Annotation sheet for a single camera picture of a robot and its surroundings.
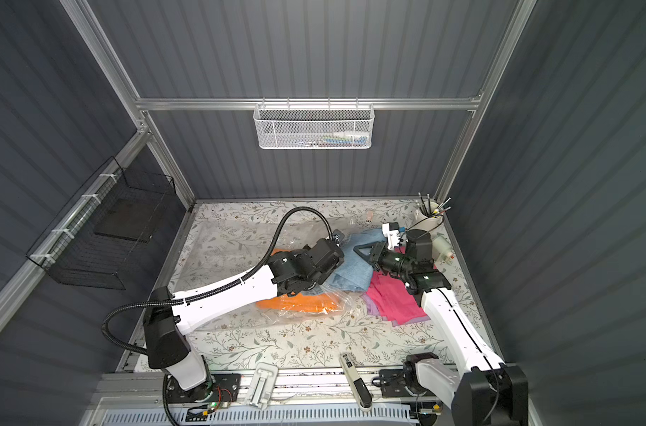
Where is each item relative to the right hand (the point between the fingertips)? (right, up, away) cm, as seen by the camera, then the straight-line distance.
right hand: (359, 251), depth 75 cm
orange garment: (-14, -16, +4) cm, 21 cm away
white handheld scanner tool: (-1, -36, -4) cm, 37 cm away
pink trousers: (+12, -17, +12) cm, 24 cm away
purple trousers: (+6, -21, +12) cm, 25 cm away
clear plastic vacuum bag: (-48, -3, +31) cm, 57 cm away
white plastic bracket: (-27, -37, -2) cm, 46 cm away
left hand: (-11, -3, +1) cm, 11 cm away
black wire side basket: (-73, +3, -1) cm, 73 cm away
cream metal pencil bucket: (+32, +13, +30) cm, 46 cm away
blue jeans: (-2, -5, -4) cm, 7 cm away
